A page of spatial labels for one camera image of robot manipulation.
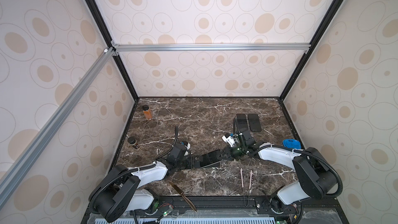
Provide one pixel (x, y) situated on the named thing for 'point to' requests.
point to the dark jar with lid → (132, 141)
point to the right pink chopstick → (251, 175)
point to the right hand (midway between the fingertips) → (219, 157)
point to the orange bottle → (147, 112)
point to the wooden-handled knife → (182, 194)
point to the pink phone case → (242, 122)
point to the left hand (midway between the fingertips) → (200, 160)
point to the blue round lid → (292, 143)
